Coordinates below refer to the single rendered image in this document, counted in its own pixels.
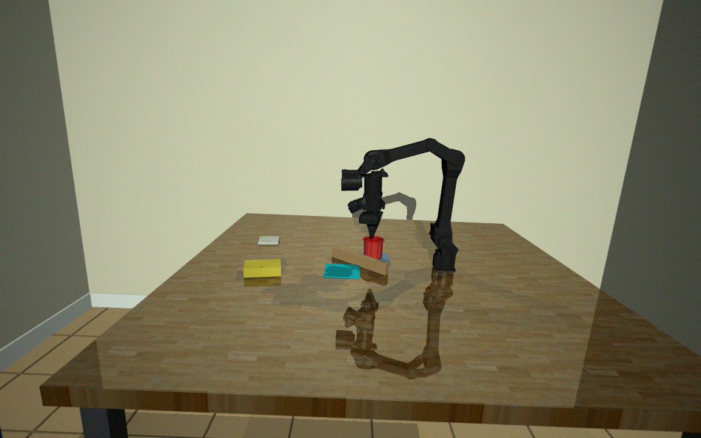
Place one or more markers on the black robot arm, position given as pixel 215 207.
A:
pixel 452 164

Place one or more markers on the yellow rectangular block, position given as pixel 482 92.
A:
pixel 262 268

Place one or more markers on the light brown wooden bar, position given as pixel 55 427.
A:
pixel 362 260

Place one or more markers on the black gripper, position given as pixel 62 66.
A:
pixel 373 215

